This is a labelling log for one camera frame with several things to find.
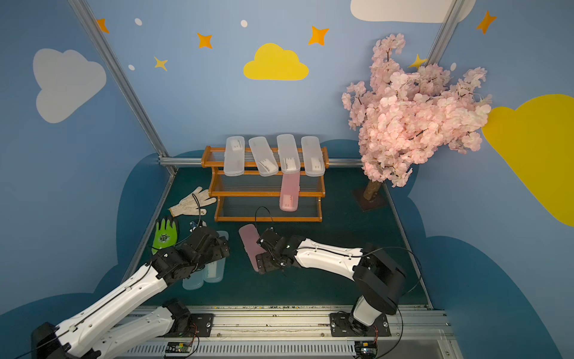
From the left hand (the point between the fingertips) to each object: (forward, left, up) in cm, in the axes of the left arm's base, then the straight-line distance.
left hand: (219, 244), depth 79 cm
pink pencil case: (+10, -7, -14) cm, 19 cm away
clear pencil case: (+25, -4, +16) cm, 30 cm away
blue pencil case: (-10, +9, -11) cm, 18 cm away
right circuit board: (-29, -51, -15) cm, 60 cm away
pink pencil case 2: (+22, -25, +3) cm, 34 cm away
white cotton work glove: (+26, +22, -13) cm, 36 cm away
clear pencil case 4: (+26, -34, +17) cm, 46 cm away
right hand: (-2, -18, -8) cm, 20 cm away
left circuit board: (-30, +10, -14) cm, 34 cm away
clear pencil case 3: (+30, -24, +16) cm, 42 cm away
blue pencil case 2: (-6, +4, -12) cm, 14 cm away
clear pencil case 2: (+30, -14, +16) cm, 36 cm away
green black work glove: (+9, +29, -12) cm, 33 cm away
